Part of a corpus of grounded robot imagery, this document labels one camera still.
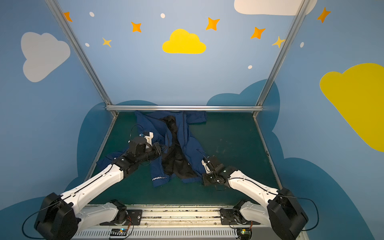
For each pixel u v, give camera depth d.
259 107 1.16
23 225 0.38
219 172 0.65
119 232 0.73
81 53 0.85
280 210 0.41
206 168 0.70
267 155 1.04
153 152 0.71
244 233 0.73
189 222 0.73
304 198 0.41
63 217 0.38
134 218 0.74
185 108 1.17
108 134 1.13
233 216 0.66
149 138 0.75
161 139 0.96
